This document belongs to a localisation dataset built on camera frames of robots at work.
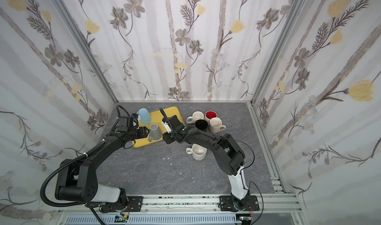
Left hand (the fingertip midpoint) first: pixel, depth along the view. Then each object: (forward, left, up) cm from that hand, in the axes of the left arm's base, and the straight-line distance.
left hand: (144, 126), depth 90 cm
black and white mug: (+6, -37, -7) cm, 38 cm away
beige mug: (-13, -33, -10) cm, 37 cm away
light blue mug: (+12, +2, -5) cm, 14 cm away
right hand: (-5, -12, +1) cm, 12 cm away
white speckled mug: (+12, -33, -5) cm, 36 cm away
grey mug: (-2, -6, -5) cm, 8 cm away
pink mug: (+2, -46, -3) cm, 46 cm away
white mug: (+14, -43, -6) cm, 45 cm away
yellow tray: (+15, -4, -11) cm, 19 cm away
